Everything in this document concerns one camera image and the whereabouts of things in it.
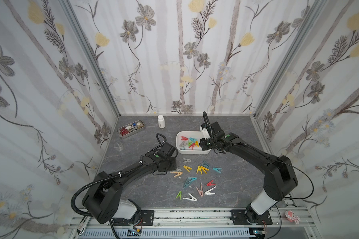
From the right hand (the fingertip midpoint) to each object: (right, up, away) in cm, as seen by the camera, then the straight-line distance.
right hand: (202, 141), depth 86 cm
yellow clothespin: (-8, -17, +4) cm, 20 cm away
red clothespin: (-10, +1, +18) cm, 21 cm away
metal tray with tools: (-51, +7, +25) cm, 58 cm away
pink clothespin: (-1, -28, -5) cm, 29 cm away
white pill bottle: (-27, +13, +21) cm, 37 cm away
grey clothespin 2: (-9, -13, +9) cm, 18 cm away
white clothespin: (+3, -28, -4) cm, 29 cm away
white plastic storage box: (-2, -7, +9) cm, 12 cm away
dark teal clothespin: (+3, -15, +6) cm, 17 cm away
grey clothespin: (-12, -3, +15) cm, 19 cm away
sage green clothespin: (-12, -6, +14) cm, 19 cm away
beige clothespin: (-14, -19, +2) cm, 24 cm away
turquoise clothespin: (-4, 0, +18) cm, 18 cm away
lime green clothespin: (-6, -3, +17) cm, 19 cm away
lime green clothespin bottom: (-13, -29, -5) cm, 33 cm away
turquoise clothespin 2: (+10, -18, +4) cm, 21 cm away
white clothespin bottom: (-5, -31, -6) cm, 32 cm away
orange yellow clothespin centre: (+2, -17, +4) cm, 18 cm away
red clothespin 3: (+5, -25, -1) cm, 25 cm away
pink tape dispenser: (+42, -36, -14) cm, 57 cm away
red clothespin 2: (-5, -4, +15) cm, 16 cm away
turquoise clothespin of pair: (-5, -22, 0) cm, 23 cm away
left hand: (-15, -15, -1) cm, 21 cm away
